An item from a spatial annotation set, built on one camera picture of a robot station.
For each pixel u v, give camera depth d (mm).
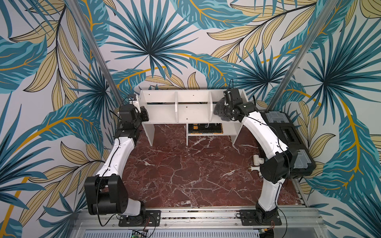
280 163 472
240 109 577
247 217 733
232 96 629
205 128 924
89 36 768
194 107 875
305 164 744
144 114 718
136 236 707
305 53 838
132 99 673
